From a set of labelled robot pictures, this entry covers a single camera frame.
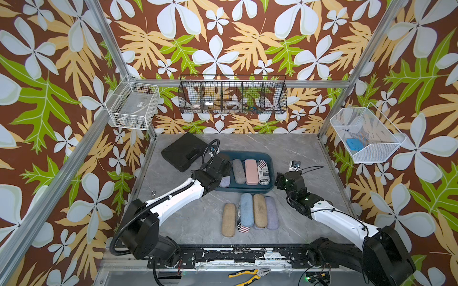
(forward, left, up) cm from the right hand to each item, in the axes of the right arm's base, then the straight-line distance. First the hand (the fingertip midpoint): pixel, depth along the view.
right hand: (282, 173), depth 87 cm
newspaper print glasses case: (+3, +7, -9) cm, 12 cm away
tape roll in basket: (+36, +24, +15) cm, 46 cm away
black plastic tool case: (+18, +54, -6) cm, 58 cm away
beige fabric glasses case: (-19, +27, -10) cm, 34 cm away
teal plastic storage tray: (-3, +23, -9) cm, 25 cm away
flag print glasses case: (-23, +21, -10) cm, 33 cm away
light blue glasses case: (-19, +18, -6) cm, 27 cm away
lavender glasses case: (-20, +6, -10) cm, 23 cm away
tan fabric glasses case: (-18, +12, -6) cm, 22 cm away
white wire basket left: (+26, +74, +22) cm, 82 cm away
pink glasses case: (+4, +14, -8) cm, 17 cm away
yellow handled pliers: (-40, +15, -11) cm, 44 cm away
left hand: (+3, +28, +6) cm, 29 cm away
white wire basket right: (+10, -39, +16) cm, 43 cm away
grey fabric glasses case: (+6, +21, -9) cm, 23 cm away
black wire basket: (+39, +24, +20) cm, 50 cm away
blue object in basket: (+7, -32, +14) cm, 35 cm away
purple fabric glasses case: (-7, +28, +4) cm, 29 cm away
